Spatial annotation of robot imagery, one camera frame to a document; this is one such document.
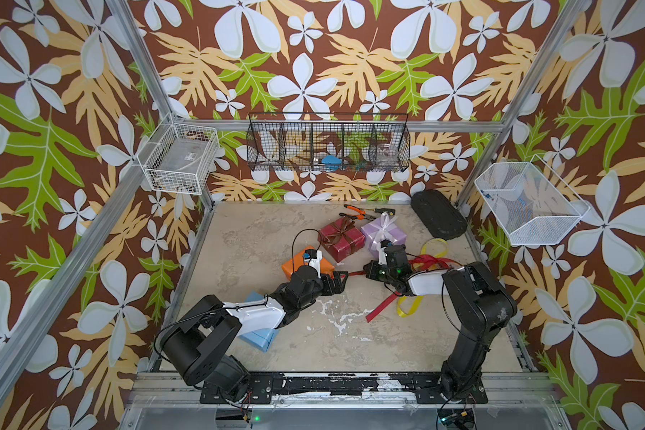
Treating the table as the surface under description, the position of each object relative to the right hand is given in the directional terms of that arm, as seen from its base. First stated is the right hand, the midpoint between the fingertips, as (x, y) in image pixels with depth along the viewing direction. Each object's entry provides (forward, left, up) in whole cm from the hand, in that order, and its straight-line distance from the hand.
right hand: (363, 268), depth 100 cm
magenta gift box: (+9, +8, +8) cm, 14 cm away
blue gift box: (-28, +33, +7) cm, 44 cm away
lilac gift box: (+12, -6, +8) cm, 16 cm away
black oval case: (+21, -32, +7) cm, 39 cm away
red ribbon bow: (+1, -19, +2) cm, 19 cm away
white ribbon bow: (+12, -9, +8) cm, 17 cm away
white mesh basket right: (+7, -50, +28) cm, 58 cm away
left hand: (-8, +10, +12) cm, 17 cm away
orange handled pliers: (+26, -2, +2) cm, 26 cm away
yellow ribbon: (-13, -18, +1) cm, 22 cm away
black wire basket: (+36, +15, +32) cm, 50 cm away
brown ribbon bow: (+8, +12, +8) cm, 17 cm away
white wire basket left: (+20, +62, +35) cm, 74 cm away
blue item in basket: (+26, +12, +29) cm, 41 cm away
